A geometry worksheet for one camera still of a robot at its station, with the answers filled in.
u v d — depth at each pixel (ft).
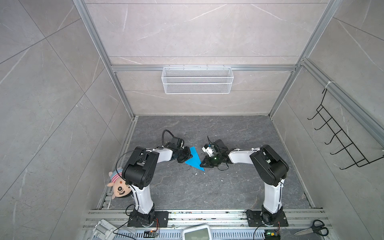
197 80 3.30
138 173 1.62
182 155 2.77
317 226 2.35
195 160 3.06
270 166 1.70
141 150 1.76
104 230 2.25
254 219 2.39
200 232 2.20
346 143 2.12
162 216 2.40
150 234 2.30
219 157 2.55
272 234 2.30
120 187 2.45
